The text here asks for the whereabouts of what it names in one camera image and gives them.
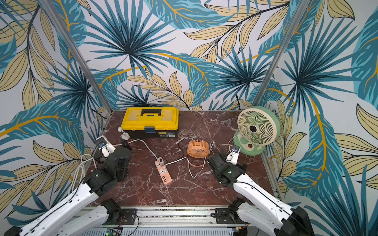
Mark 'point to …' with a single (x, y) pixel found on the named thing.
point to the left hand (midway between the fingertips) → (114, 144)
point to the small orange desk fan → (198, 148)
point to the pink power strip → (163, 173)
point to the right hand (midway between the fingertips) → (233, 159)
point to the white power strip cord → (135, 141)
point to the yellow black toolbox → (151, 122)
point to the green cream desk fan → (258, 127)
